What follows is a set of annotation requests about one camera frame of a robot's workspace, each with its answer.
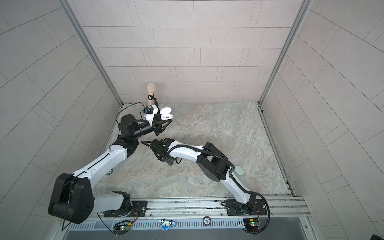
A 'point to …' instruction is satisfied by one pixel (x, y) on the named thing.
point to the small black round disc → (206, 221)
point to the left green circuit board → (122, 230)
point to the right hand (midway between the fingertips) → (174, 157)
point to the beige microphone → (150, 88)
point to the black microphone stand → (151, 97)
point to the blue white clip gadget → (166, 224)
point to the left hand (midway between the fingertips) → (172, 118)
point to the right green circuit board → (251, 224)
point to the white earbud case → (165, 112)
